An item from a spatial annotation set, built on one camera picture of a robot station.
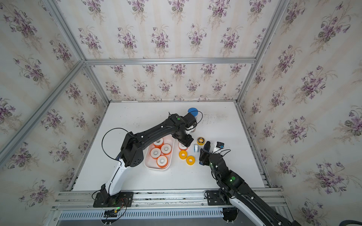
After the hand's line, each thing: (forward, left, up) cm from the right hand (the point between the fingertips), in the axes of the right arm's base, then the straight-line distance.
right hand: (207, 151), depth 81 cm
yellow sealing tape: (+1, +14, -9) cm, 17 cm away
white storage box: (-6, +34, -6) cm, 35 cm away
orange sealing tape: (+5, +26, -8) cm, 27 cm away
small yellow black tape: (+12, +2, -9) cm, 15 cm away
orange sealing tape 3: (+6, +15, -8) cm, 18 cm away
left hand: (+6, +12, -2) cm, 14 cm away
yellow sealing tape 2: (-2, +10, -9) cm, 13 cm away
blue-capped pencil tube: (+15, +8, +18) cm, 25 cm away
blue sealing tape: (+4, +6, -5) cm, 9 cm away
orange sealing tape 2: (+2, +32, -8) cm, 34 cm away
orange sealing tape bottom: (-4, +27, -8) cm, 29 cm away
